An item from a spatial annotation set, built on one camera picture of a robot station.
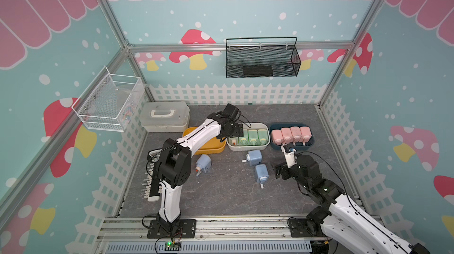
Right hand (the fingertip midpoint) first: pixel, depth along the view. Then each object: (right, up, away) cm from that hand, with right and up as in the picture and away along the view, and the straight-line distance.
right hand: (280, 158), depth 80 cm
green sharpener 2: (-5, +10, +17) cm, 20 cm away
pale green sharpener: (-21, +6, +15) cm, 26 cm away
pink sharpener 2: (+14, +10, +17) cm, 24 cm away
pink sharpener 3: (+19, +10, +18) cm, 28 cm away
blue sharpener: (-36, -4, +7) cm, 37 cm away
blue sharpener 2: (-11, -1, +9) cm, 14 cm away
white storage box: (-13, +15, +1) cm, 20 cm away
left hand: (-21, +10, +13) cm, 26 cm away
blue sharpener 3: (-8, -8, +3) cm, 12 cm away
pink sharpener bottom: (+9, +9, +17) cm, 21 cm away
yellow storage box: (-30, +4, +15) cm, 34 cm away
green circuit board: (-47, -35, -7) cm, 59 cm away
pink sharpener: (+3, +8, +17) cm, 19 cm away
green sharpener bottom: (-10, +8, +15) cm, 20 cm away
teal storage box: (+5, +14, +22) cm, 27 cm away
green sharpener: (-16, +7, +15) cm, 23 cm away
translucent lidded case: (-60, +20, +18) cm, 65 cm away
